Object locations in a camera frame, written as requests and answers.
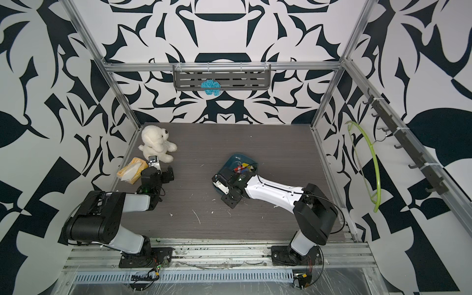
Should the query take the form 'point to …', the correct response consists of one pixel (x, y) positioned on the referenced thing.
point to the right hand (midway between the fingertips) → (230, 194)
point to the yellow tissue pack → (132, 171)
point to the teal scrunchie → (211, 86)
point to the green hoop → (366, 134)
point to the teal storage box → (239, 163)
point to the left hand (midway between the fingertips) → (158, 164)
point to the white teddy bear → (156, 144)
